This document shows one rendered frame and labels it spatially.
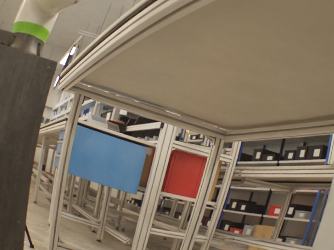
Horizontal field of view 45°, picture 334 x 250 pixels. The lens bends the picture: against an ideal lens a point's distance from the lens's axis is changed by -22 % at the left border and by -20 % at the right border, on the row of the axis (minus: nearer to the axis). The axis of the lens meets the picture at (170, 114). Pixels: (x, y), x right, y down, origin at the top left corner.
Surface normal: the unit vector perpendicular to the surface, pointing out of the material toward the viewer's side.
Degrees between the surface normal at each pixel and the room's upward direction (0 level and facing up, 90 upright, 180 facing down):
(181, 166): 90
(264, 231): 96
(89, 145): 90
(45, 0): 144
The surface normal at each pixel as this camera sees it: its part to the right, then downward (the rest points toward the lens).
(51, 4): -0.41, 0.86
